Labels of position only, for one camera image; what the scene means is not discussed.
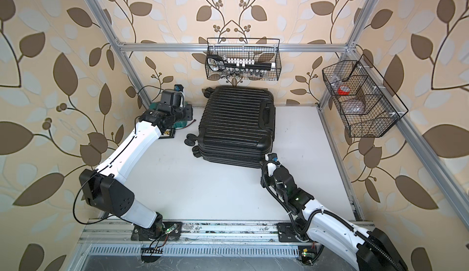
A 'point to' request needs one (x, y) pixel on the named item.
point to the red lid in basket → (343, 90)
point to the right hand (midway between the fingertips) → (262, 167)
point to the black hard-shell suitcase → (237, 127)
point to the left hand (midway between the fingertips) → (185, 106)
